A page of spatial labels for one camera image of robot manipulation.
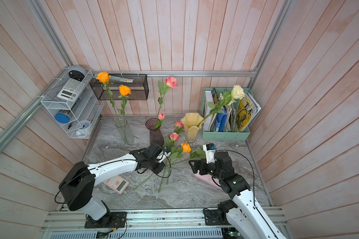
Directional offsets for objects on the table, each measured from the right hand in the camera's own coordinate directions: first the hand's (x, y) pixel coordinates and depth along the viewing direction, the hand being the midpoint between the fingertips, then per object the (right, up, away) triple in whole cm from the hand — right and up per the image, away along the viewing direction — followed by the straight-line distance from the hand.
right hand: (195, 159), depth 77 cm
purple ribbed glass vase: (-24, +11, +22) cm, 34 cm away
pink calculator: (-44, -16, +7) cm, 47 cm away
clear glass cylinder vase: (-44, +14, +19) cm, 50 cm away
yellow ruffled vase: (0, +20, +18) cm, 27 cm away
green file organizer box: (+20, +11, +24) cm, 33 cm away
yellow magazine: (+37, +30, +19) cm, 52 cm away
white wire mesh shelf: (-62, +25, +5) cm, 67 cm away
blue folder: (+19, +21, +19) cm, 34 cm away
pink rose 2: (-12, +10, +24) cm, 29 cm away
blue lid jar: (-69, +23, -1) cm, 73 cm away
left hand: (-19, -7, +10) cm, 23 cm away
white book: (+11, +36, +18) cm, 42 cm away
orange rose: (+4, +1, +19) cm, 19 cm away
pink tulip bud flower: (-18, +22, +2) cm, 28 cm away
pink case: (+8, -13, +8) cm, 17 cm away
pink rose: (-8, +19, +34) cm, 40 cm away
